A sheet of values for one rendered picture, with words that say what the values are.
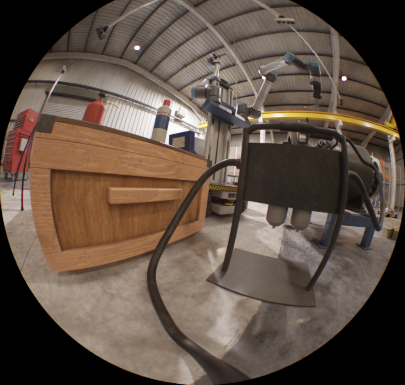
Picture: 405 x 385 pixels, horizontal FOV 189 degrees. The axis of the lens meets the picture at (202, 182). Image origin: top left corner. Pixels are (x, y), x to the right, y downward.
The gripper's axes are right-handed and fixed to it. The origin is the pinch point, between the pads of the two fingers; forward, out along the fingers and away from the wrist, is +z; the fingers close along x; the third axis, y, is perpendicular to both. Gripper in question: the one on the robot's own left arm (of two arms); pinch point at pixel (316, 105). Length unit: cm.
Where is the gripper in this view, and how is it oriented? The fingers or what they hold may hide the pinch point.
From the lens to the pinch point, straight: 120.9
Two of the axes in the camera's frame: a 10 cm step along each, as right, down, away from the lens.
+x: -2.7, -6.0, 7.6
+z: 3.4, 6.8, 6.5
